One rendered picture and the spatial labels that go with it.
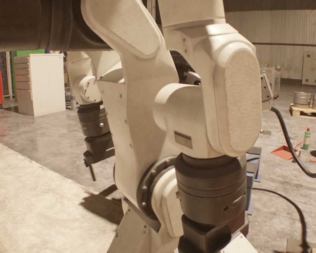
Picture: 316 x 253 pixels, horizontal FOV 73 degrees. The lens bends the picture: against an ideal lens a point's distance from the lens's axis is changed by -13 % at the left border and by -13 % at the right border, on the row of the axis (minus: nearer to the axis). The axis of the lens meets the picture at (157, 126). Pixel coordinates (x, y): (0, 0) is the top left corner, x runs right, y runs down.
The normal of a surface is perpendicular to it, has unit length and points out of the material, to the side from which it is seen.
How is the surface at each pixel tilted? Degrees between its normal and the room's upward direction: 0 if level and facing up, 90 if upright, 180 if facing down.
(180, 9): 100
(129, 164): 88
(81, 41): 140
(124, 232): 60
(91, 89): 90
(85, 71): 90
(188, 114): 80
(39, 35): 136
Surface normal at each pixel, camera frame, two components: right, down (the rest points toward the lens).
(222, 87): -0.20, 0.37
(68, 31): -0.28, 0.62
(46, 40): 0.31, 0.91
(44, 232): 0.00, -0.97
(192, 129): -0.82, 0.33
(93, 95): 0.55, 0.21
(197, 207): -0.53, 0.38
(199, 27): -0.14, -0.40
